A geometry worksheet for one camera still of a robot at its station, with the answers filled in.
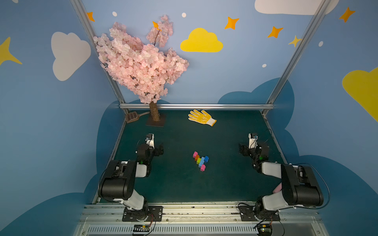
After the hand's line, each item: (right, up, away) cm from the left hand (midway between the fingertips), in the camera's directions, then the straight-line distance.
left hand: (154, 140), depth 94 cm
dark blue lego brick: (+34, -12, -1) cm, 36 cm away
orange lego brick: (+28, -11, -1) cm, 30 cm away
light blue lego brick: (+31, -13, -3) cm, 33 cm away
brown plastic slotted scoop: (-22, +17, +21) cm, 35 cm away
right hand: (+61, -1, +1) cm, 61 cm away
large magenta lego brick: (+26, -9, 0) cm, 28 cm away
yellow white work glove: (+33, +16, +25) cm, 44 cm away
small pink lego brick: (+31, -16, -6) cm, 35 cm away
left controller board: (-2, -43, -21) cm, 48 cm away
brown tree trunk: (-3, +20, +11) cm, 23 cm away
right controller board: (+61, -43, -21) cm, 78 cm away
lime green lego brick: (+28, -12, -3) cm, 31 cm away
